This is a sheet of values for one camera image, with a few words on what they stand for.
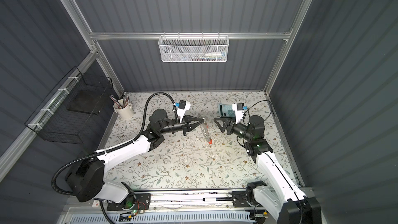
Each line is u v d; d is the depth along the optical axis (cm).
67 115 72
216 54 91
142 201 72
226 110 107
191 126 67
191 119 67
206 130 68
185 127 63
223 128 67
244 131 64
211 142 71
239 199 74
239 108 67
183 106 63
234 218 71
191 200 75
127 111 100
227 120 65
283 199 41
